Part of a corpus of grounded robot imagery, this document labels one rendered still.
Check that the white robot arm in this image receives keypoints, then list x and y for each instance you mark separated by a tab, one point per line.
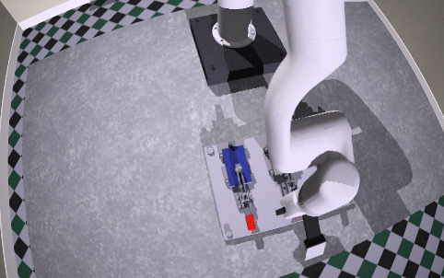
316	39

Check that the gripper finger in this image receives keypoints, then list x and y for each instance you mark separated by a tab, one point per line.
280	211

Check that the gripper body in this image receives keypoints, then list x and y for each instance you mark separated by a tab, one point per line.
290	201

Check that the toggle clamp with red handle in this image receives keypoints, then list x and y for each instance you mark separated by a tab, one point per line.
286	189
248	202

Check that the blue rectangular plate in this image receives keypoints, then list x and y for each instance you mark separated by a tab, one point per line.
236	155

